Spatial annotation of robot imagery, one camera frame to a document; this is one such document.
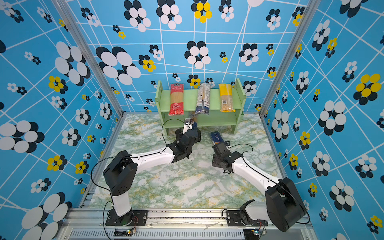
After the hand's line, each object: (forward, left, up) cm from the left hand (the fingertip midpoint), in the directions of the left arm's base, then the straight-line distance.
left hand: (192, 128), depth 87 cm
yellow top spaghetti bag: (+13, -20, +12) cm, 27 cm away
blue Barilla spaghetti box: (+5, -17, -15) cm, 23 cm away
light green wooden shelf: (+12, -16, -5) cm, 20 cm away
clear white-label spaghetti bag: (+13, -7, +12) cm, 19 cm away
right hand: (-15, -19, -13) cm, 27 cm away
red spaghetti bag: (+8, +9, +12) cm, 17 cm away
